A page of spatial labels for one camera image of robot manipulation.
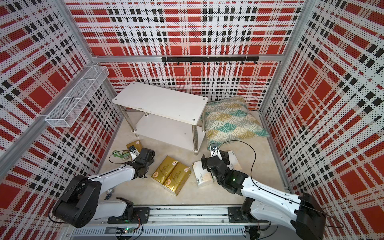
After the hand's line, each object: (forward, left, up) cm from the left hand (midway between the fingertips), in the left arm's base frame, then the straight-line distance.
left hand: (144, 159), depth 92 cm
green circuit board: (-36, -2, 0) cm, 36 cm away
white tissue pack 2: (-9, -42, +26) cm, 50 cm away
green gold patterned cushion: (+21, -55, +14) cm, 60 cm away
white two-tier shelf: (+8, -22, +31) cm, 39 cm away
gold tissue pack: (+8, +5, +5) cm, 10 cm away
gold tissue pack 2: (-8, -15, +5) cm, 18 cm away
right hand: (-3, -43, +13) cm, 45 cm away
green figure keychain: (+4, +14, -1) cm, 14 cm away
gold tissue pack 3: (-13, -23, +5) cm, 27 cm away
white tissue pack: (-12, -36, +3) cm, 38 cm away
